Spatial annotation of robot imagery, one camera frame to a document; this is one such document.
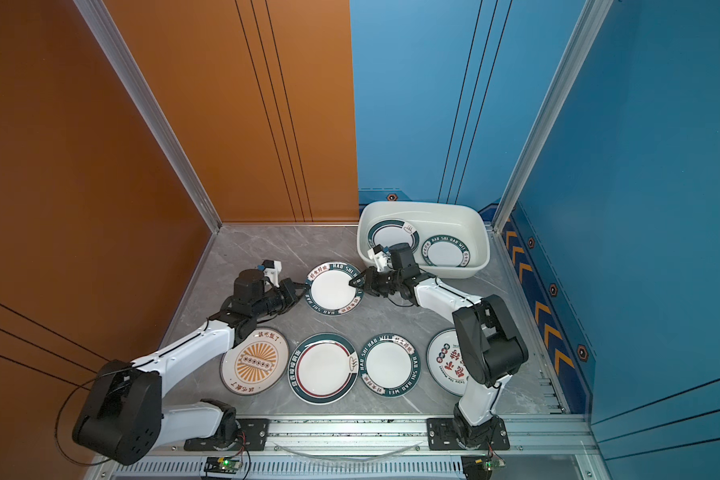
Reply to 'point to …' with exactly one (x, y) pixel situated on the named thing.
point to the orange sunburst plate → (257, 363)
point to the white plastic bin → (460, 220)
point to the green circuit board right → (479, 467)
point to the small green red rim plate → (389, 232)
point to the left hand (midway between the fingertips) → (312, 284)
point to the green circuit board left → (222, 465)
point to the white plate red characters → (445, 363)
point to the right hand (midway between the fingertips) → (350, 285)
